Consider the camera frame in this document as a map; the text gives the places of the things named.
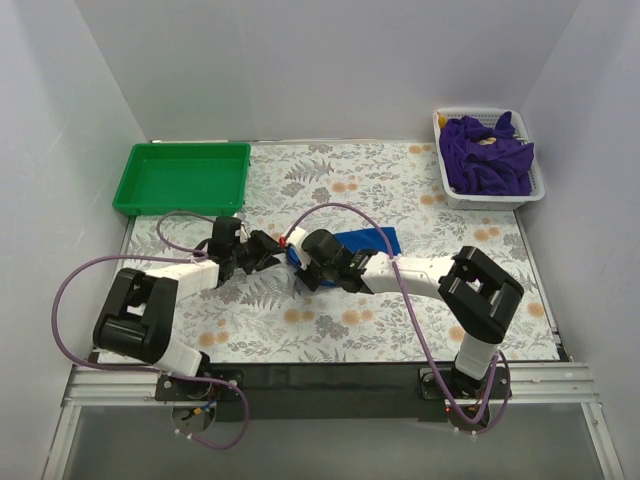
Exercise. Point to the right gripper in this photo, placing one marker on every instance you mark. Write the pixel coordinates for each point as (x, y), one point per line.
(308, 270)

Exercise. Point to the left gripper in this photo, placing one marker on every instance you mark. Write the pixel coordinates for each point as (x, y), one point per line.
(251, 251)

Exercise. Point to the blue towel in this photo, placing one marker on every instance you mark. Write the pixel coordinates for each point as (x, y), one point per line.
(359, 239)

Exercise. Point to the purple towel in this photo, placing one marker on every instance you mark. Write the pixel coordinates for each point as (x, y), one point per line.
(480, 160)

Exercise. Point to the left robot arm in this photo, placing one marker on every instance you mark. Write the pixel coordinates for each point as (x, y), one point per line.
(136, 320)

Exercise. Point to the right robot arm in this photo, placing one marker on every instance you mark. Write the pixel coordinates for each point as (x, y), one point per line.
(481, 295)

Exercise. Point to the green plastic tray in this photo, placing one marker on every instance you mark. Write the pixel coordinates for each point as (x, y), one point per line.
(204, 178)

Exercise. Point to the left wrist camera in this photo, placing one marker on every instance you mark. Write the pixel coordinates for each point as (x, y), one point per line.
(242, 233)

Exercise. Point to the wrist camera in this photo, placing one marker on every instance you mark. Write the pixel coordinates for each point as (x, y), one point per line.
(293, 245)
(242, 233)

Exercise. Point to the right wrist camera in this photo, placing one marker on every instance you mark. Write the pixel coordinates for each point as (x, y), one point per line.
(293, 245)

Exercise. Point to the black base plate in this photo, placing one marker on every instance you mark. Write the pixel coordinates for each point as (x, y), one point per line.
(231, 404)

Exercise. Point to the aluminium rail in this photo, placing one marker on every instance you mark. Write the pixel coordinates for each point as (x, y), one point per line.
(531, 383)

